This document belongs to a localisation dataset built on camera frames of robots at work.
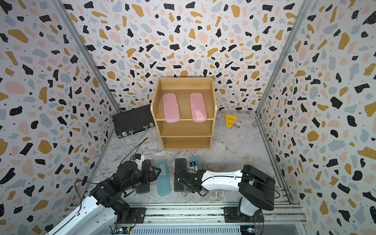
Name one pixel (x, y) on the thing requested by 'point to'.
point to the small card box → (237, 124)
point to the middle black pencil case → (180, 164)
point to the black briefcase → (133, 121)
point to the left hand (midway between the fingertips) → (157, 172)
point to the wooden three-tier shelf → (185, 134)
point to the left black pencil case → (145, 188)
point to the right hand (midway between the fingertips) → (193, 185)
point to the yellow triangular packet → (230, 120)
